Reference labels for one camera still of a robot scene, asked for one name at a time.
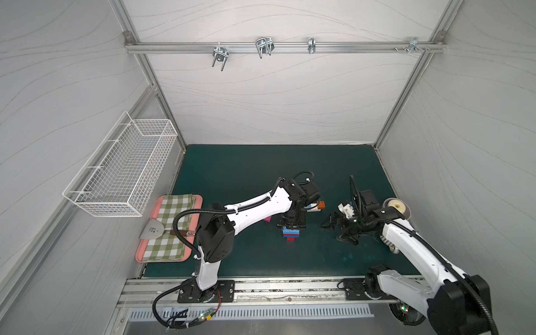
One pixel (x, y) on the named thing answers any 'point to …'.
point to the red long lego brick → (292, 234)
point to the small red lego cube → (291, 239)
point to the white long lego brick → (315, 209)
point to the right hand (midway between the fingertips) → (329, 231)
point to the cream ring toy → (398, 204)
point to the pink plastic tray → (197, 204)
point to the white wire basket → (118, 177)
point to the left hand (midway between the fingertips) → (296, 231)
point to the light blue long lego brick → (290, 232)
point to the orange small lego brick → (322, 204)
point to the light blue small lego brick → (308, 206)
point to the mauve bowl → (407, 213)
